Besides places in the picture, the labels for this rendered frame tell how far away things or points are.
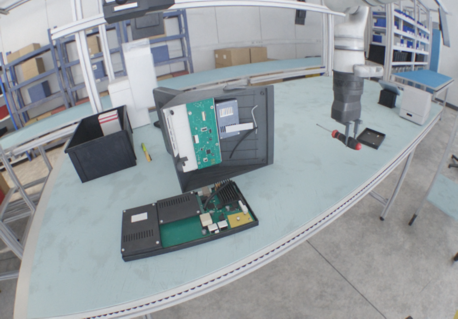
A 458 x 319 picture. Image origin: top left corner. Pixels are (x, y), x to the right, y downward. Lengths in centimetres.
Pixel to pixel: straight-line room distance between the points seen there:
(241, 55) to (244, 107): 352
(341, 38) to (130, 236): 57
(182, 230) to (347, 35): 51
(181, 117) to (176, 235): 23
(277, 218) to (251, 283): 104
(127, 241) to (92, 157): 32
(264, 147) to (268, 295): 105
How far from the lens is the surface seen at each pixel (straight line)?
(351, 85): 49
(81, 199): 64
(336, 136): 57
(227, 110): 46
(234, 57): 391
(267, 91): 47
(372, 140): 76
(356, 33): 49
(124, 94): 90
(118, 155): 65
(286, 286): 144
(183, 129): 44
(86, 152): 65
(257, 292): 141
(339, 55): 49
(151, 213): 44
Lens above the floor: 132
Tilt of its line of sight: 30 degrees down
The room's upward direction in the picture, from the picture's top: 6 degrees counter-clockwise
